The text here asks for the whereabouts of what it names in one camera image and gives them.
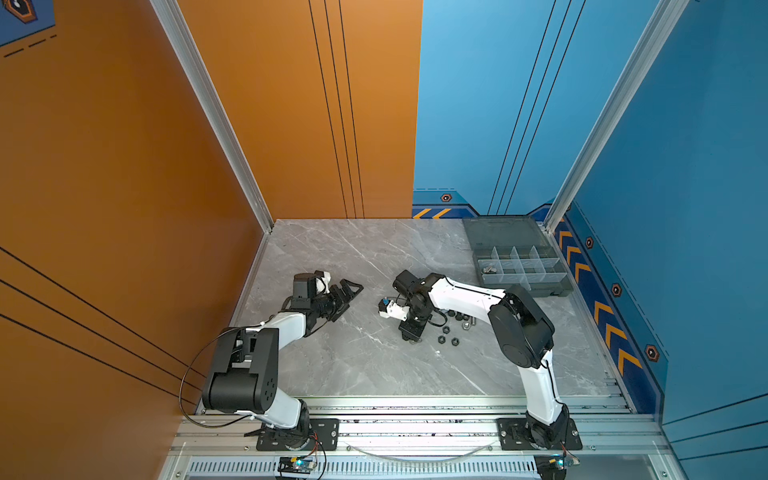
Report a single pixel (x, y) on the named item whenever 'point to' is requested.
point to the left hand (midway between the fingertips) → (356, 292)
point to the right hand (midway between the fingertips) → (404, 334)
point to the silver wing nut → (489, 270)
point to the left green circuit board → (302, 465)
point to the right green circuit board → (551, 466)
